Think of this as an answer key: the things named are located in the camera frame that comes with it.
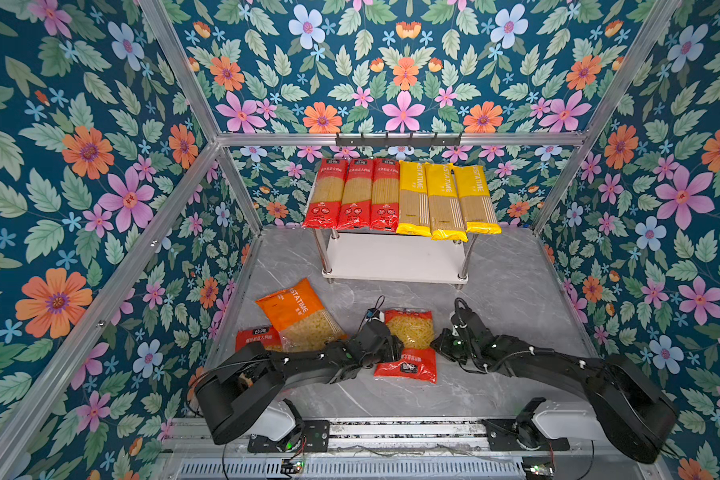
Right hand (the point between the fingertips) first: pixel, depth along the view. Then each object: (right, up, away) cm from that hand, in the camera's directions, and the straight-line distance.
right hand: (426, 343), depth 86 cm
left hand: (-7, +1, -2) cm, 7 cm away
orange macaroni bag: (-38, +6, +5) cm, 39 cm away
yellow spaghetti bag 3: (+11, +37, -11) cm, 41 cm away
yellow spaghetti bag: (-5, +36, -13) cm, 39 cm away
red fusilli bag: (-3, +4, +3) cm, 6 cm away
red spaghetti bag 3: (-12, +37, -13) cm, 41 cm away
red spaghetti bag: (-28, +41, -10) cm, 50 cm away
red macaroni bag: (-46, +2, 0) cm, 46 cm away
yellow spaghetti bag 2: (+3, +35, -14) cm, 38 cm away
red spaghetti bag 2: (-20, +38, -11) cm, 45 cm away
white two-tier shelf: (-17, +25, +19) cm, 36 cm away
